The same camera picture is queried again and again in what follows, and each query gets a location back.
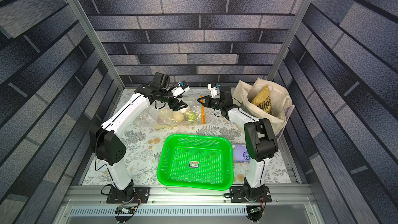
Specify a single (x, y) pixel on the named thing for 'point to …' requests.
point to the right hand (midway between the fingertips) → (196, 99)
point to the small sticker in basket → (195, 164)
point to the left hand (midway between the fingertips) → (184, 98)
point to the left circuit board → (126, 211)
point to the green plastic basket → (199, 160)
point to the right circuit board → (255, 213)
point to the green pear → (192, 116)
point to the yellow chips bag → (262, 99)
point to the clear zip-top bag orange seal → (156, 117)
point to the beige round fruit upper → (178, 116)
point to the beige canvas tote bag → (243, 94)
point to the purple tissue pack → (240, 153)
